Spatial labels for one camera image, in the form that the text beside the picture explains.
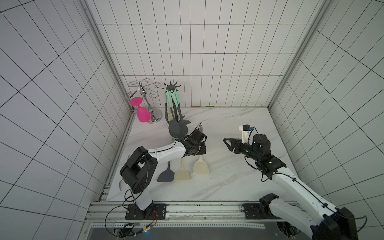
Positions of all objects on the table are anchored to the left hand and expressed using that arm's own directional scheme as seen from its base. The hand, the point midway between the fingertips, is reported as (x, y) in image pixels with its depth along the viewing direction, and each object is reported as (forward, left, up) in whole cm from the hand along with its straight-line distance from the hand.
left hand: (201, 152), depth 89 cm
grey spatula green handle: (-13, +20, -4) cm, 24 cm away
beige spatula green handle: (-12, +11, -4) cm, 17 cm away
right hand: (+1, -13, +15) cm, 20 cm away
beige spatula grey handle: (-9, 0, -1) cm, 9 cm away
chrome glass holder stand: (+32, +36, +23) cm, 53 cm away
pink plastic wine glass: (+20, +37, +12) cm, 44 cm away
